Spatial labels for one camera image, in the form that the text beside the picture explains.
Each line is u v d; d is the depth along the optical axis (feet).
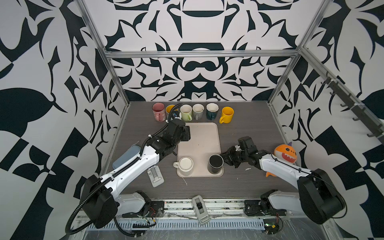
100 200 1.27
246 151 2.25
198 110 3.39
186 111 3.44
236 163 2.55
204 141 3.43
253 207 2.44
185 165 2.66
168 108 3.56
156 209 2.40
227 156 2.55
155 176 2.72
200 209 2.34
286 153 2.78
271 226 2.34
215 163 2.62
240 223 2.34
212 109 3.46
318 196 1.38
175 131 1.91
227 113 3.41
